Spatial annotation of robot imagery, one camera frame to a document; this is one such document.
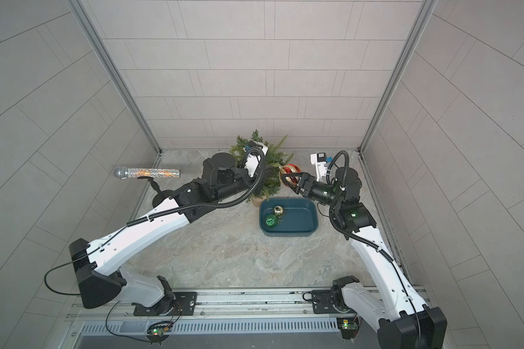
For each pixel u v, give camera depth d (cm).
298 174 63
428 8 71
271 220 86
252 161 54
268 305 72
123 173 77
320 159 62
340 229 51
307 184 59
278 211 89
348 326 68
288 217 90
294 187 59
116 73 86
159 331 63
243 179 54
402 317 37
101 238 41
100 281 40
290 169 63
